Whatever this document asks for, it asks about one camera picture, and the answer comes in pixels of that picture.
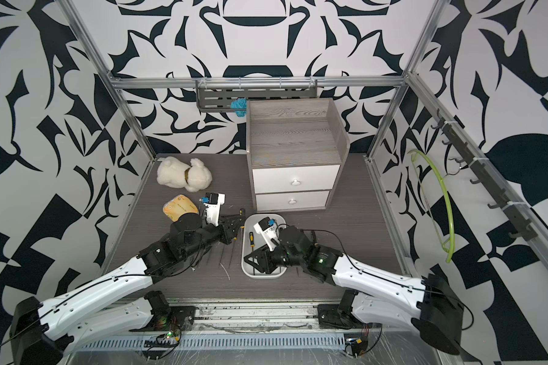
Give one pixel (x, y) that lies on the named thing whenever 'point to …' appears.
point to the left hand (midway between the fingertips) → (243, 213)
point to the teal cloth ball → (240, 106)
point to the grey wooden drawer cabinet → (295, 147)
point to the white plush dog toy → (176, 173)
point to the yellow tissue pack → (177, 205)
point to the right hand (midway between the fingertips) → (249, 254)
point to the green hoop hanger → (449, 259)
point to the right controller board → (355, 343)
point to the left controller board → (167, 340)
